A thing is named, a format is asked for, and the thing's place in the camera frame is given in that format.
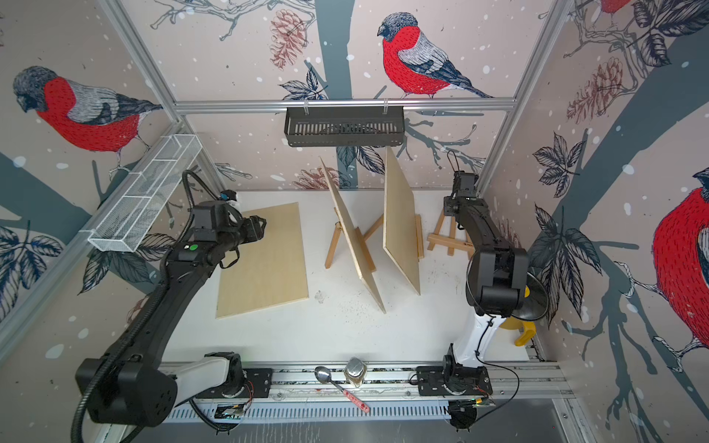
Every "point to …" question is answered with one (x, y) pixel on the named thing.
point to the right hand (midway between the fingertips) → (462, 200)
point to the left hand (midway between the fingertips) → (261, 216)
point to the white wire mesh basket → (124, 226)
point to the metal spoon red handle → (324, 376)
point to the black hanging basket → (344, 127)
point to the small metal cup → (355, 371)
